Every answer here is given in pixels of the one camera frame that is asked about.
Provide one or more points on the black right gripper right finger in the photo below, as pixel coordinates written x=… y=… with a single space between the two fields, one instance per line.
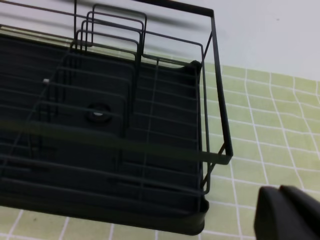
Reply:
x=306 y=213

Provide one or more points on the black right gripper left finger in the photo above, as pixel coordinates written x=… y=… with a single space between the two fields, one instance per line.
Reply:
x=276 y=218

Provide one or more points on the black drip tray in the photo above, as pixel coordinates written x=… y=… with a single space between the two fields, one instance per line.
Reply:
x=107 y=139

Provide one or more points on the black wire dish rack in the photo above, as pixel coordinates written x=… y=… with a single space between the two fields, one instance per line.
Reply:
x=164 y=29

